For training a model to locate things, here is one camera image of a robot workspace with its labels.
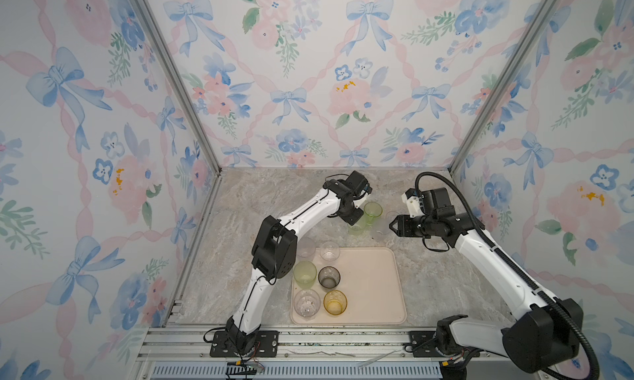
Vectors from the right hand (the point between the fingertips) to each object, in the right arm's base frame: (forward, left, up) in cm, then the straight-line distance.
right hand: (396, 223), depth 82 cm
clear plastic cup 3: (-21, +29, -16) cm, 39 cm away
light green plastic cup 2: (+5, +10, -12) cm, 17 cm away
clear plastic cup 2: (-3, +22, -15) cm, 27 cm away
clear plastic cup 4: (+6, +2, -14) cm, 16 cm away
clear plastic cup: (-1, +31, -16) cm, 34 cm away
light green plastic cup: (-12, +30, -14) cm, 36 cm away
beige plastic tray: (-12, +7, -18) cm, 23 cm away
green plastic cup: (+16, +4, -14) cm, 22 cm away
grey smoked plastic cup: (-13, +22, -15) cm, 29 cm away
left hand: (+8, +13, -6) cm, 16 cm away
